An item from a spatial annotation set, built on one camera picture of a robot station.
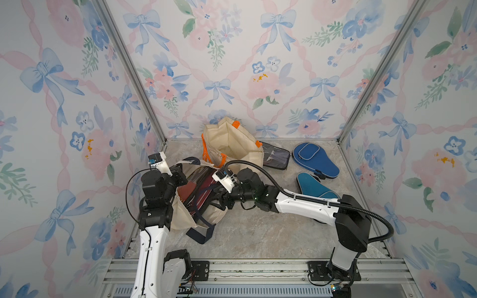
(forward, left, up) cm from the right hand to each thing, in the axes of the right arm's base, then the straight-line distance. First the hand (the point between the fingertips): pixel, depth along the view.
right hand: (204, 192), depth 75 cm
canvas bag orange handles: (+41, -7, -11) cm, 43 cm away
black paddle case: (+34, -34, -18) cm, 51 cm away
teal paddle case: (+14, -50, -18) cm, 55 cm away
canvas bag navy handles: (-9, +4, -19) cm, 22 cm away
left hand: (+7, +8, +10) cm, 15 cm away
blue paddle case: (+32, -55, -16) cm, 66 cm away
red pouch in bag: (+2, +5, -4) cm, 7 cm away
